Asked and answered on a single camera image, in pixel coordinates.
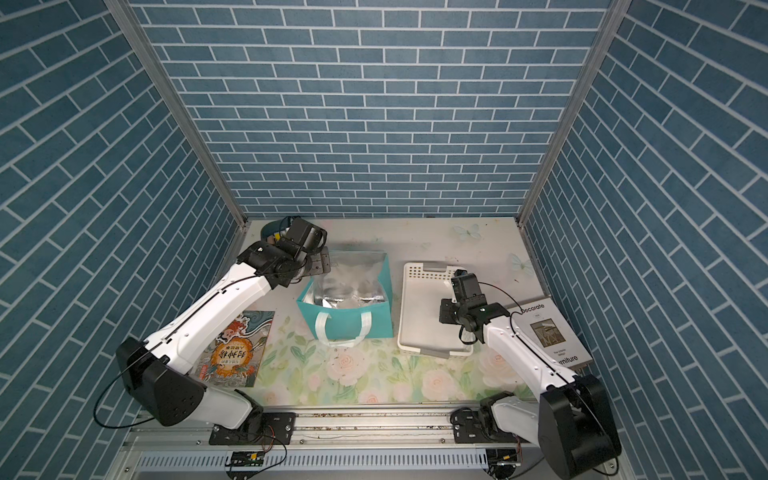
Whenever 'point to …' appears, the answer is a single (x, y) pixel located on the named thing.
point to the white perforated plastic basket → (420, 329)
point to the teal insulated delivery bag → (353, 302)
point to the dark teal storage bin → (277, 226)
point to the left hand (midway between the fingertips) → (320, 260)
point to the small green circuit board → (246, 459)
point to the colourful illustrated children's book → (237, 360)
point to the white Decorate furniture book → (542, 322)
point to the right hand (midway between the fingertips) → (448, 308)
